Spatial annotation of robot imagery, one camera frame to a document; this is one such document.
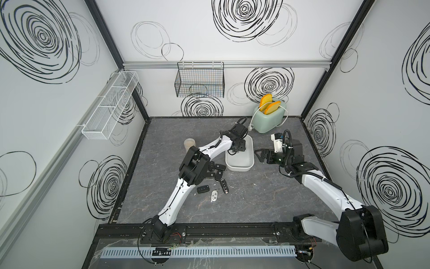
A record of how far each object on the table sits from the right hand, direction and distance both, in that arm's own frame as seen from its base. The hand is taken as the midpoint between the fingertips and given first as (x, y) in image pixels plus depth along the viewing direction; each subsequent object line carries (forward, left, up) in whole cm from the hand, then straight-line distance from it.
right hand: (262, 152), depth 83 cm
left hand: (+12, +10, -14) cm, 21 cm away
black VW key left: (-7, +26, -14) cm, 31 cm away
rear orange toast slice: (+35, -6, +5) cm, 36 cm away
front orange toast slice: (+28, -9, +5) cm, 29 cm away
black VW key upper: (-2, +21, -14) cm, 26 cm away
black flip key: (-1, +26, -13) cm, 29 cm away
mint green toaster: (+26, -7, -7) cm, 28 cm away
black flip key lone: (-14, +30, -14) cm, 36 cm away
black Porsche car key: (-13, +19, -14) cm, 26 cm away
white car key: (-17, +24, -15) cm, 33 cm away
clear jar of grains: (+7, +39, -3) cm, 40 cm away
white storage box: (+1, +9, -11) cm, 14 cm away
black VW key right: (-7, +22, -15) cm, 27 cm away
